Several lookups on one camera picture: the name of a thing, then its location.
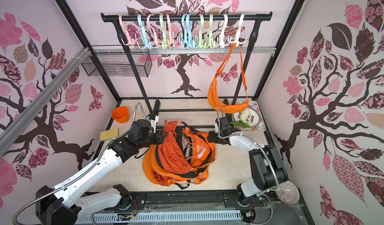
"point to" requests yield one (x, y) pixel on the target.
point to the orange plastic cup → (121, 114)
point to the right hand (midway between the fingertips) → (212, 136)
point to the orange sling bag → (213, 99)
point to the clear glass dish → (288, 192)
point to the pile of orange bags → (183, 157)
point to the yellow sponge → (109, 134)
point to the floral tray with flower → (251, 119)
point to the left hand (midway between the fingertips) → (167, 136)
